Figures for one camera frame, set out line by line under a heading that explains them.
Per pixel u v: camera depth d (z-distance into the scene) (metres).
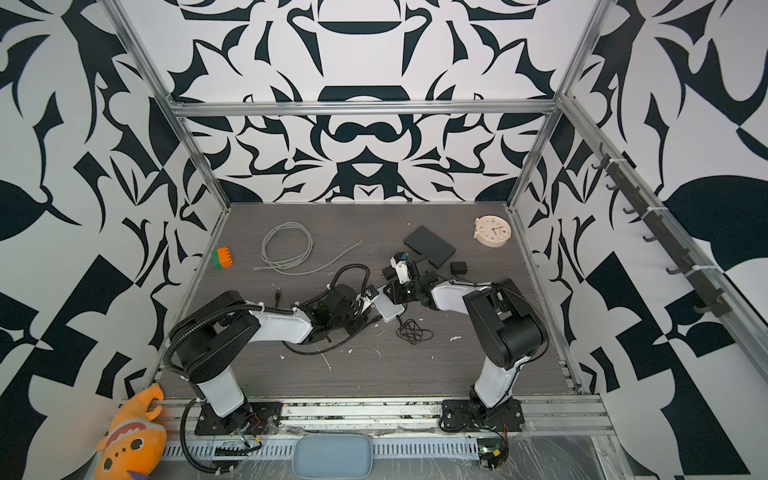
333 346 0.85
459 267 1.02
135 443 0.64
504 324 0.49
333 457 0.66
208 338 0.48
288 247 1.06
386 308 0.91
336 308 0.71
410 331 0.88
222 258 1.02
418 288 0.76
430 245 1.08
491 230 1.09
